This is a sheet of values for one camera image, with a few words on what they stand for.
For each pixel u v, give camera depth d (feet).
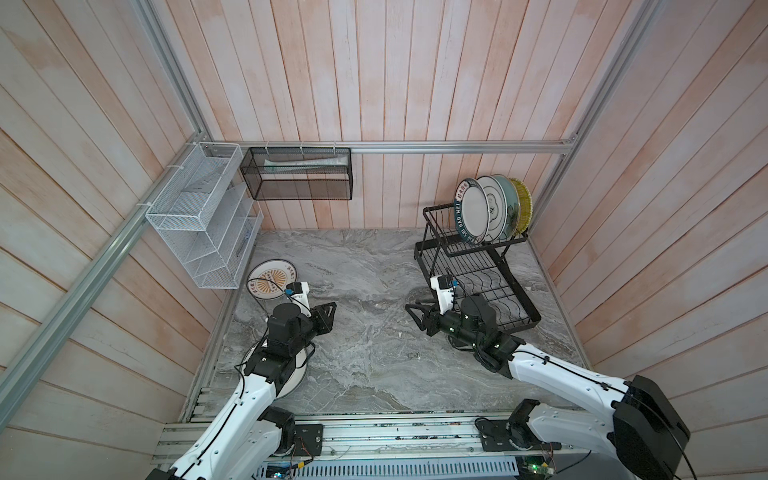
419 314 2.31
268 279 3.45
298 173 3.43
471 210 2.90
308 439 2.40
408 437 2.49
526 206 2.67
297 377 2.73
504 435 2.37
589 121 2.87
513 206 2.68
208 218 2.34
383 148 3.13
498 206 2.73
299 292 2.33
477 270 3.48
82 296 1.68
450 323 2.24
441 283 2.25
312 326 2.29
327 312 2.56
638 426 1.34
